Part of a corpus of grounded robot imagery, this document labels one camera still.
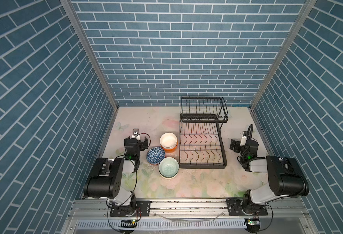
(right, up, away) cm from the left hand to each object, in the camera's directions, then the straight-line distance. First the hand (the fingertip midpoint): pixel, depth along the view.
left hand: (140, 136), depth 93 cm
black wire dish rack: (+40, -6, +4) cm, 41 cm away
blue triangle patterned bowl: (+10, -12, -2) cm, 16 cm away
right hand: (+66, -3, +2) cm, 66 cm away
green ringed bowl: (+19, -17, -10) cm, 27 cm away
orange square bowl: (+18, -9, -3) cm, 21 cm away
